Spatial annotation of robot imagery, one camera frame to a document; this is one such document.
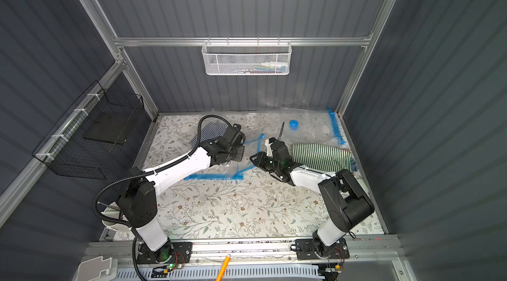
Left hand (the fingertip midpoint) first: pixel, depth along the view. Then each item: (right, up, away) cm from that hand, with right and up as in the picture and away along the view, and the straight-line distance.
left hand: (240, 151), depth 86 cm
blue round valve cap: (+29, +13, +28) cm, 42 cm away
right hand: (+6, -3, +2) cm, 7 cm away
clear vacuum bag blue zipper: (-5, -10, +8) cm, 14 cm away
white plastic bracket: (-47, -38, -20) cm, 63 cm away
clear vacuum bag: (+42, +13, +30) cm, 53 cm away
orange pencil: (-5, -41, -15) cm, 44 cm away
